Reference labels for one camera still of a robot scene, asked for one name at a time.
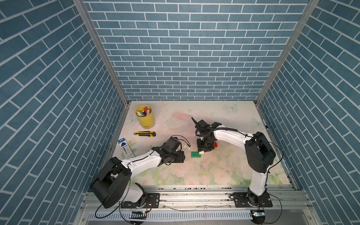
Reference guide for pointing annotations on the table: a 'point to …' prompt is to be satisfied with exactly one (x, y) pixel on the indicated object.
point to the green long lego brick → (195, 154)
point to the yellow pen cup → (145, 114)
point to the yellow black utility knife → (145, 133)
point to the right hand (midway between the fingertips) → (200, 151)
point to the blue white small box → (126, 148)
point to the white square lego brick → (201, 152)
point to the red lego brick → (215, 145)
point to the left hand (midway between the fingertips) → (184, 158)
